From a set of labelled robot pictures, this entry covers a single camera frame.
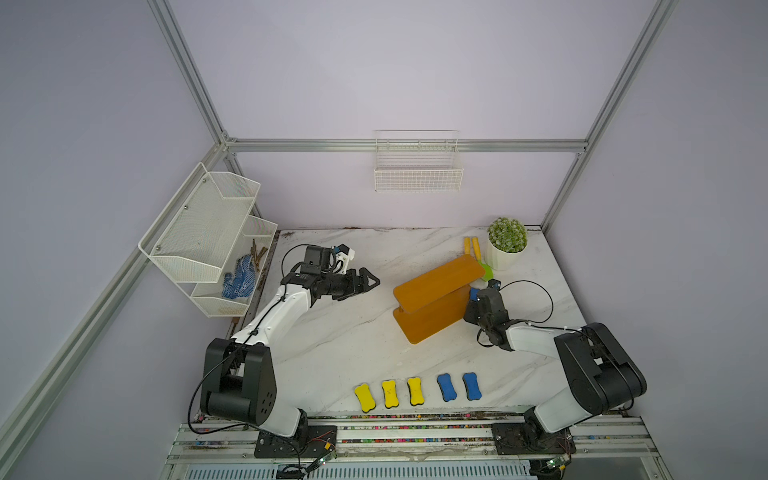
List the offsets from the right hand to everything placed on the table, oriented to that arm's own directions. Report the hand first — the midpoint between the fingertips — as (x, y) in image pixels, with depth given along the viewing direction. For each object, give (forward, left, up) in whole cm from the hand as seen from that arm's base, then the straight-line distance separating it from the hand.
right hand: (474, 310), depth 97 cm
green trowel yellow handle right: (+15, -8, -1) cm, 17 cm away
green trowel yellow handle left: (+28, -3, +1) cm, 28 cm away
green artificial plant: (+20, -12, +15) cm, 28 cm away
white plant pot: (+16, -12, +6) cm, 21 cm away
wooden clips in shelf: (+13, +71, +14) cm, 73 cm away
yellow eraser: (-26, +28, +1) cm, 38 cm away
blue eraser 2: (-26, +12, 0) cm, 28 cm away
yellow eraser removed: (-26, +35, 0) cm, 44 cm away
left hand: (-1, +34, +16) cm, 37 cm away
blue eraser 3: (-24, +5, 0) cm, 25 cm away
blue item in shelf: (+2, +72, +15) cm, 74 cm away
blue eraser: (+6, -1, 0) cm, 6 cm away
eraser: (-25, +21, +1) cm, 33 cm away
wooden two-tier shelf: (-4, +14, +13) cm, 20 cm away
